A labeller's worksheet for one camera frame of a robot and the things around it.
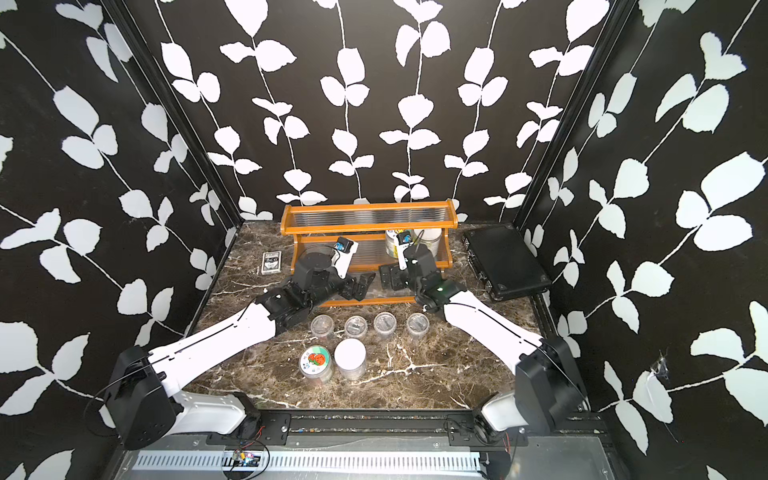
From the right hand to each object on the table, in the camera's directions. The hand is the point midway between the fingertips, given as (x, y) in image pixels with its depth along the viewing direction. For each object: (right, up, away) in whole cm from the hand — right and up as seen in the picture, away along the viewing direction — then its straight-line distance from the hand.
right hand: (391, 258), depth 83 cm
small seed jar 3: (-2, -20, +4) cm, 20 cm away
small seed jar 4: (+8, -20, +4) cm, 22 cm away
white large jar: (-11, -26, -6) cm, 29 cm away
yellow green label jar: (0, +4, +3) cm, 5 cm away
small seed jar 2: (-10, -20, +3) cm, 23 cm away
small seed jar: (-21, -20, +3) cm, 29 cm away
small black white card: (-44, -2, +24) cm, 50 cm away
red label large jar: (-20, -28, -7) cm, 35 cm away
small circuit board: (-35, -48, -13) cm, 61 cm away
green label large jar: (+11, +6, +1) cm, 13 cm away
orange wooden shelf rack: (-12, +8, +38) cm, 40 cm away
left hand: (-8, -1, -6) cm, 10 cm away
